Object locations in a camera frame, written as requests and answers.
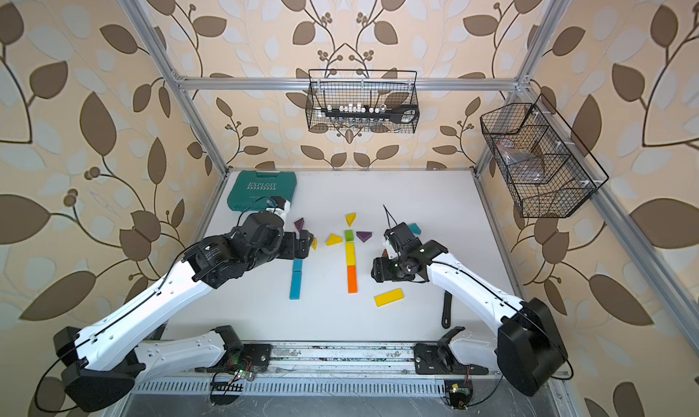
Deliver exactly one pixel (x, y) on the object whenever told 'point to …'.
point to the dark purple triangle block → (363, 235)
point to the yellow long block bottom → (389, 297)
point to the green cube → (349, 235)
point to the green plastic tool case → (252, 190)
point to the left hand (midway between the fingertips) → (299, 237)
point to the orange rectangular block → (351, 276)
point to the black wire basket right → (566, 185)
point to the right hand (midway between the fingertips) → (382, 273)
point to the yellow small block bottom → (350, 218)
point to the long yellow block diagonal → (350, 250)
